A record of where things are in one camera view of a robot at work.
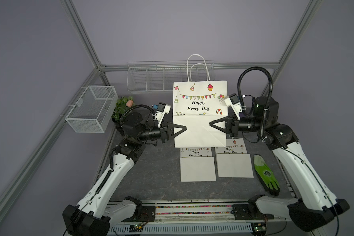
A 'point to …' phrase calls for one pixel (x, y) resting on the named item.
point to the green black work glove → (265, 176)
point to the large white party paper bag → (233, 161)
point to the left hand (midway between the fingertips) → (185, 131)
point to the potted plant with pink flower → (122, 104)
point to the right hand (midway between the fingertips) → (210, 124)
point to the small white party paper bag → (197, 164)
